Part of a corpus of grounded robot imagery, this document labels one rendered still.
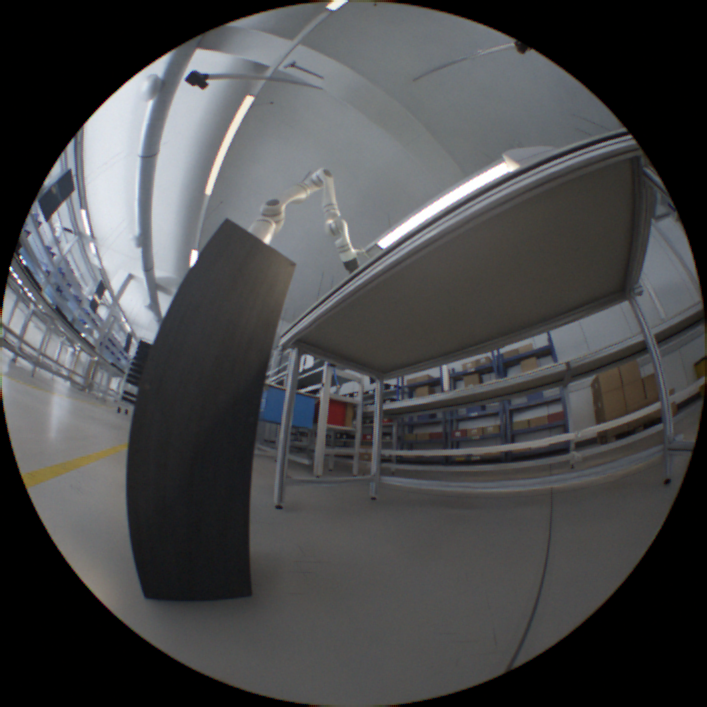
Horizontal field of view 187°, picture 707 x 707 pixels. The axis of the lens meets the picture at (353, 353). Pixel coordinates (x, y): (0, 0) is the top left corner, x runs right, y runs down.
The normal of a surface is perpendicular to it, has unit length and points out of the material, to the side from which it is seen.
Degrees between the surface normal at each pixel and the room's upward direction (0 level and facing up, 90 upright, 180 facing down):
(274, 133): 180
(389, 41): 180
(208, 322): 90
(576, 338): 90
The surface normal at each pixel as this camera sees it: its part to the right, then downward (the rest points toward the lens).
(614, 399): -0.75, -0.32
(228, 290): 0.76, -0.22
